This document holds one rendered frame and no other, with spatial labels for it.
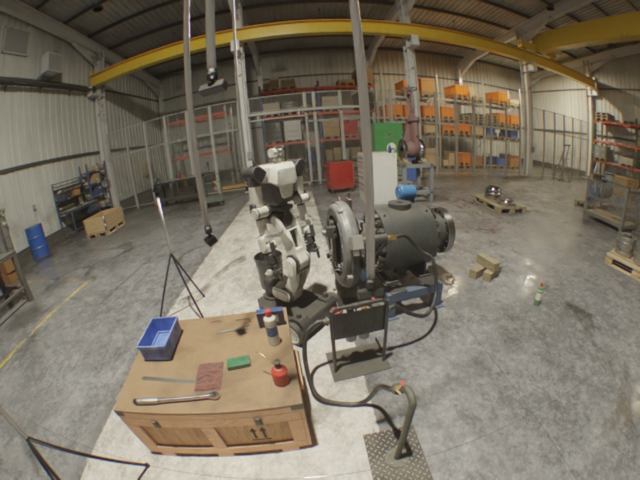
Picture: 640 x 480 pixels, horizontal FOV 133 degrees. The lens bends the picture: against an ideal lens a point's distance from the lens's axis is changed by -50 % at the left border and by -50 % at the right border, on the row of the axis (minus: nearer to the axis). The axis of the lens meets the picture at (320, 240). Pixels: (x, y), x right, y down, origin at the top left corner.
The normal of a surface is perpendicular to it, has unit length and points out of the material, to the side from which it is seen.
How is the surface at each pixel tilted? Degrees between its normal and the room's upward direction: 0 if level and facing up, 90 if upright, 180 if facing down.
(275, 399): 0
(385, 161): 90
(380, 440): 0
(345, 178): 90
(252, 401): 0
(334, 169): 90
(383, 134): 90
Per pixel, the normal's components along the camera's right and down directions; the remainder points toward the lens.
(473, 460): -0.08, -0.93
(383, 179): 0.08, 0.35
